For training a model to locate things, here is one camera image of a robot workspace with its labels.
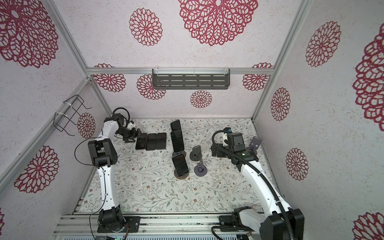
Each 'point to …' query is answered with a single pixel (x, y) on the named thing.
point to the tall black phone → (177, 140)
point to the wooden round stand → (182, 177)
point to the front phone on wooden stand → (180, 164)
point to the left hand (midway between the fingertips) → (138, 140)
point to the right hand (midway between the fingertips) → (219, 145)
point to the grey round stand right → (255, 142)
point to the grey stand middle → (196, 154)
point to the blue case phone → (161, 141)
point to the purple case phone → (141, 141)
